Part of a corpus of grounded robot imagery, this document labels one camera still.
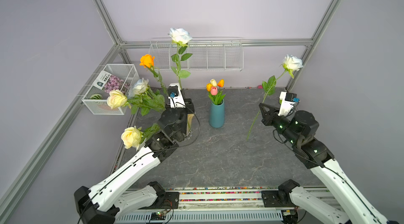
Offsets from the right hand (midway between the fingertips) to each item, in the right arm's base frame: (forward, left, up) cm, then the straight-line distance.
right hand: (259, 103), depth 65 cm
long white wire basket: (+46, +21, -7) cm, 51 cm away
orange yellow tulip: (+19, +15, -6) cm, 25 cm away
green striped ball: (+7, +73, -2) cm, 73 cm away
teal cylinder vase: (+10, +16, -23) cm, 30 cm away
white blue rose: (+6, +52, -1) cm, 52 cm away
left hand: (+3, +31, +5) cm, 32 cm away
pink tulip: (+12, +19, -4) cm, 22 cm away
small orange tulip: (+15, +21, -5) cm, 27 cm away
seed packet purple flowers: (+14, +69, 0) cm, 70 cm away
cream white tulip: (+19, +19, -5) cm, 27 cm away
